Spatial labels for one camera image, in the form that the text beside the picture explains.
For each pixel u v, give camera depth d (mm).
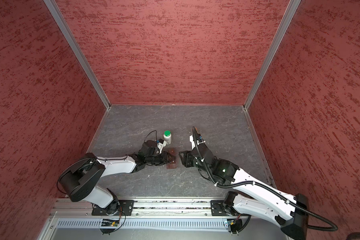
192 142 645
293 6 710
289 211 405
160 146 828
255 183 449
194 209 757
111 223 711
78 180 444
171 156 838
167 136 921
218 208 739
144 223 709
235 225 704
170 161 826
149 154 719
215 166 533
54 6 710
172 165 835
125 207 741
